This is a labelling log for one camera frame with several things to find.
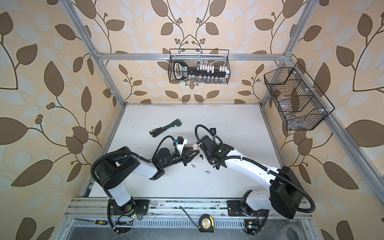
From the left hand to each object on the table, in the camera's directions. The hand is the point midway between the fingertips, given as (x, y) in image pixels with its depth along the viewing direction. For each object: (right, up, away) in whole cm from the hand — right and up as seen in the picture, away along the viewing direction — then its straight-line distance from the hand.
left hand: (199, 150), depth 79 cm
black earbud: (+1, -6, +13) cm, 14 cm away
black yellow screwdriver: (-30, +9, +24) cm, 39 cm away
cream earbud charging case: (-2, +2, +1) cm, 3 cm away
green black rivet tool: (-15, +14, +29) cm, 36 cm away
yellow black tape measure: (+3, -31, -11) cm, 33 cm away
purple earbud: (-3, -12, +10) cm, 15 cm away
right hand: (+8, +1, +4) cm, 9 cm away
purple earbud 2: (+5, -14, +7) cm, 17 cm away
